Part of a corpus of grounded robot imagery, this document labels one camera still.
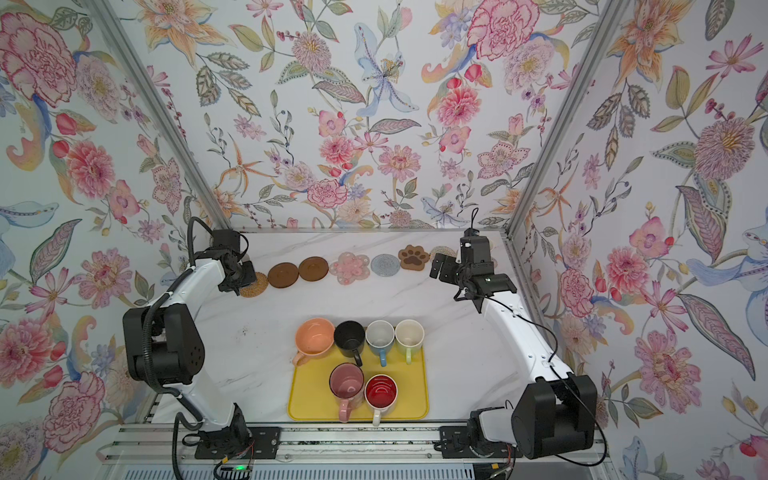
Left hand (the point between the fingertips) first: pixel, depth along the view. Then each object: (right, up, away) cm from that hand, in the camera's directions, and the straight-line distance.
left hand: (250, 278), depth 94 cm
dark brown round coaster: (+16, +2, +16) cm, 23 cm away
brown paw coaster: (+53, +7, +20) cm, 57 cm away
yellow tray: (+35, -34, -16) cm, 51 cm away
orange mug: (+21, -18, -4) cm, 28 cm away
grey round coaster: (+42, +4, +16) cm, 46 cm away
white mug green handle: (+50, -16, -6) cm, 53 cm away
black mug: (+32, -18, -5) cm, 37 cm away
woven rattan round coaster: (-2, -4, +9) cm, 10 cm away
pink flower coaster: (+29, +3, +16) cm, 34 cm away
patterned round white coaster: (+65, +9, +21) cm, 69 cm away
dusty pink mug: (+32, -28, -12) cm, 44 cm away
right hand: (+60, +5, -10) cm, 61 cm away
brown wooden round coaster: (+6, 0, +13) cm, 14 cm away
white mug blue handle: (+41, -16, -6) cm, 44 cm away
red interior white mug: (+41, -30, -13) cm, 53 cm away
